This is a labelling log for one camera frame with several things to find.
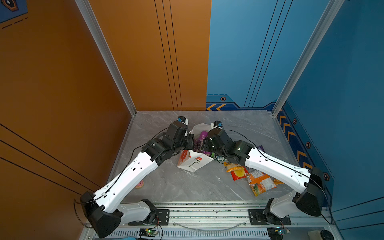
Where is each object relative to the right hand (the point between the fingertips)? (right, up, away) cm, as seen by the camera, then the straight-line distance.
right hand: (200, 141), depth 75 cm
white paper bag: (-4, -9, -3) cm, 10 cm away
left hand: (-3, +3, -3) cm, 5 cm away
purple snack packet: (+41, -7, +21) cm, 46 cm away
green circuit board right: (+37, -43, -4) cm, 57 cm away
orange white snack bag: (+33, -23, +6) cm, 41 cm away
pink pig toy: (-33, -25, +7) cm, 42 cm away
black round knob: (+52, -37, -14) cm, 65 cm away
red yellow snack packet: (+22, -19, +12) cm, 31 cm away
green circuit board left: (-25, -43, -5) cm, 50 cm away
